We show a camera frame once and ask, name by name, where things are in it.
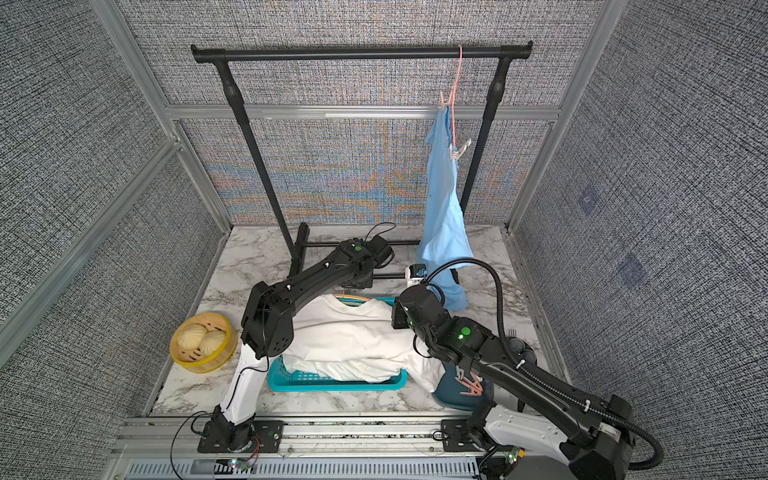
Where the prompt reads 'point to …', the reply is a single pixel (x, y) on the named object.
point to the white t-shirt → (352, 339)
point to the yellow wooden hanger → (352, 297)
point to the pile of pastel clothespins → (474, 384)
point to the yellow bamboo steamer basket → (203, 342)
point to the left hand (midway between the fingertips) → (361, 279)
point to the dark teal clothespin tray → (448, 390)
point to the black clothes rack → (295, 234)
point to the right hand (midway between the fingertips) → (396, 293)
